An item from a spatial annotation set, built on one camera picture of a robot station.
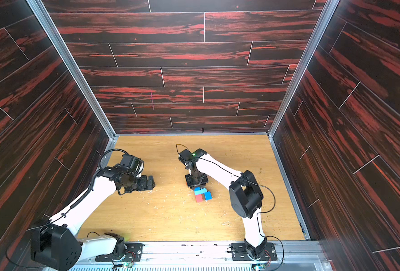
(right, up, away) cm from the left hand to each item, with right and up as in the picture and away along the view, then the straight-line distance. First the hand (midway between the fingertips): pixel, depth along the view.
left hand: (148, 185), depth 83 cm
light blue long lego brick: (+26, -4, +1) cm, 26 cm away
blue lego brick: (+30, -6, +1) cm, 30 cm away
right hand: (+25, -1, +5) cm, 25 cm away
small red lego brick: (+25, -6, 0) cm, 26 cm away
